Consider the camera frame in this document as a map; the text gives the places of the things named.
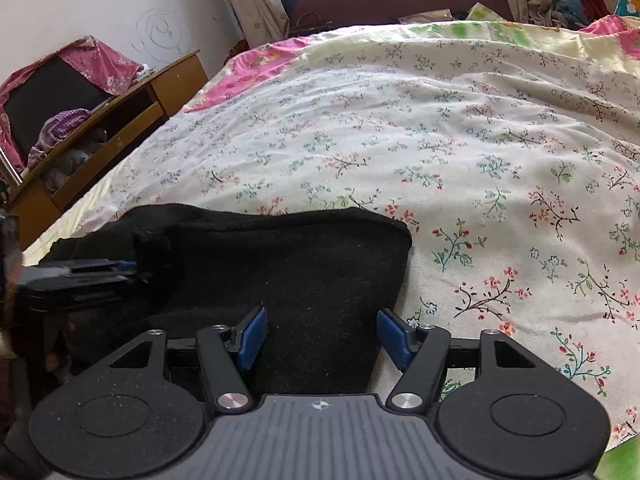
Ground floral white bed sheet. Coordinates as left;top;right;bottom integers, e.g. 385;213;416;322
25;18;639;446

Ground purple cloth on cabinet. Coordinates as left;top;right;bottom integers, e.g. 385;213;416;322
27;108;91;169

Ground black television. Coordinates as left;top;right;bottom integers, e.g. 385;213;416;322
4;56;111;162

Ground pink floral cover cloth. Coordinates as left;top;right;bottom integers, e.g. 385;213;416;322
1;35;142;170

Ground pile of clothes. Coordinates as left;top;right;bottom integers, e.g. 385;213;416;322
550;0;639;30

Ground maroon window bench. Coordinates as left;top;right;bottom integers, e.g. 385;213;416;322
290;0;512;36

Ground black pants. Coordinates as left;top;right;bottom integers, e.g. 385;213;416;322
46;204;412;396

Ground wooden TV cabinet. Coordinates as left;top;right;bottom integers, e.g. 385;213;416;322
6;51;207;249

